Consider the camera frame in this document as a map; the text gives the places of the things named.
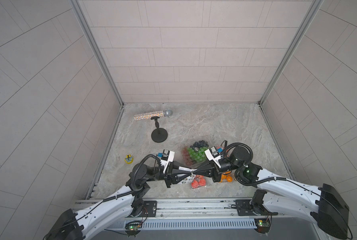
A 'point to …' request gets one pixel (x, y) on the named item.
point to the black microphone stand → (158, 135)
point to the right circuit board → (262, 225)
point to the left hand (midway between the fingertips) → (189, 175)
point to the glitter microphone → (167, 113)
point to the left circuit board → (132, 228)
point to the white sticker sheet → (190, 179)
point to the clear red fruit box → (199, 180)
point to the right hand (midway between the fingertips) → (198, 176)
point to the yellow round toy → (128, 159)
